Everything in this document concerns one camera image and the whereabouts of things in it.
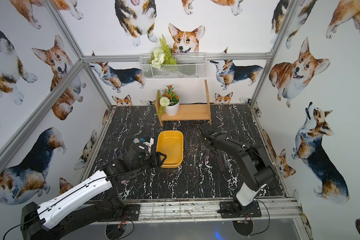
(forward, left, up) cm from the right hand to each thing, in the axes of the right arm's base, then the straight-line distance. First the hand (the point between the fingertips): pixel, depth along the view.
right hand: (210, 141), depth 93 cm
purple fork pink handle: (-5, +54, -5) cm, 55 cm away
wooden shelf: (+21, +33, +15) cm, 42 cm away
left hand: (-14, +26, +12) cm, 32 cm away
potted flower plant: (+20, +26, +15) cm, 36 cm away
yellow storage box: (+1, +25, -4) cm, 26 cm away
